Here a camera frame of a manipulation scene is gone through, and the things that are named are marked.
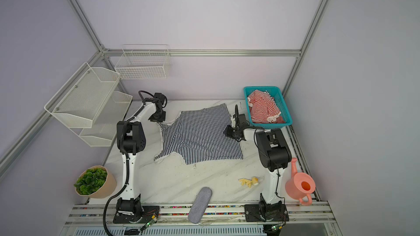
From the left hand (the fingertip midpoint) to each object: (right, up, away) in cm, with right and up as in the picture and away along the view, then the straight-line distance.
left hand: (156, 121), depth 105 cm
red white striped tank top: (+71, +8, +3) cm, 72 cm away
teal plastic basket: (+83, +19, +9) cm, 86 cm away
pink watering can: (+77, -28, -34) cm, 88 cm away
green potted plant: (-16, -27, -32) cm, 45 cm away
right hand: (+43, -7, -4) cm, 43 cm away
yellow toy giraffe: (+59, -30, -24) cm, 70 cm away
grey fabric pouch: (+32, -37, -32) cm, 59 cm away
